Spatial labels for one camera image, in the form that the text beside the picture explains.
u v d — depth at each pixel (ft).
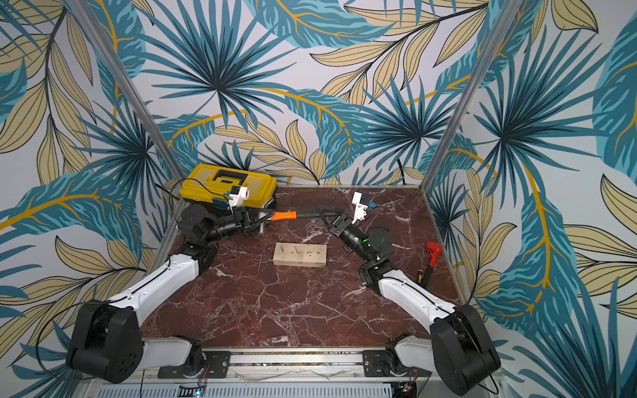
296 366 2.45
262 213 2.25
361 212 2.21
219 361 2.41
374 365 2.40
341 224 2.07
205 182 3.20
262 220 2.20
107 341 1.33
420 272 3.03
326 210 2.21
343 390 4.26
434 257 3.14
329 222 2.15
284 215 2.21
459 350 1.34
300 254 3.04
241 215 2.10
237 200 2.26
